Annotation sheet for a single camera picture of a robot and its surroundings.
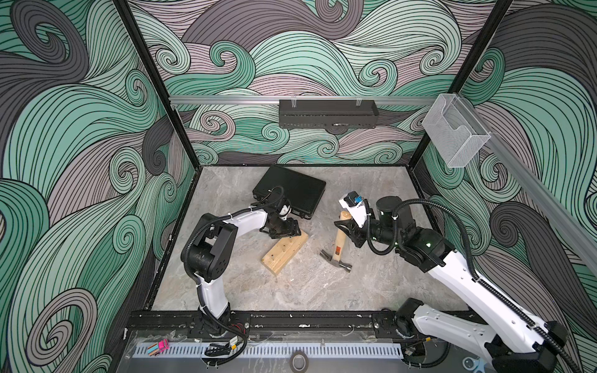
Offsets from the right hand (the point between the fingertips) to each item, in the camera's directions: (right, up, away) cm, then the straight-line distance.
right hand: (336, 220), depth 68 cm
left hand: (-13, -8, +24) cm, 28 cm away
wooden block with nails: (-17, -15, +18) cm, 29 cm away
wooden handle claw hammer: (+2, -16, +13) cm, 21 cm away
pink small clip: (-52, -38, 0) cm, 64 cm away
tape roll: (-11, -42, -1) cm, 43 cm away
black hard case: (-10, +8, +39) cm, 41 cm away
